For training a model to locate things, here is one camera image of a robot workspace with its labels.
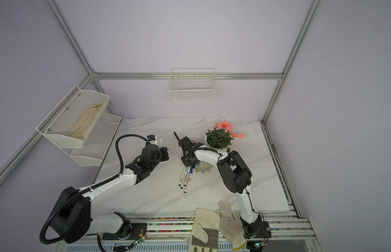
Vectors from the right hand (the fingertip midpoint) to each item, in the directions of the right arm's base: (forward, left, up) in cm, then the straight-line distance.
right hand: (187, 160), depth 97 cm
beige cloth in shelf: (+1, +51, +29) cm, 59 cm away
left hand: (-1, +11, +14) cm, 17 cm away
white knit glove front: (-36, -24, -2) cm, 43 cm away
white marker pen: (0, +13, +18) cm, 22 cm away
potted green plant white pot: (+5, -19, +16) cm, 25 cm away
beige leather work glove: (-38, -11, -2) cm, 40 cm away
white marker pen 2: (-16, +2, -2) cm, 16 cm away
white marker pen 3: (-14, +2, -1) cm, 14 cm away
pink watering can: (+20, -27, +9) cm, 35 cm away
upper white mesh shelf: (+2, +56, +30) cm, 64 cm away
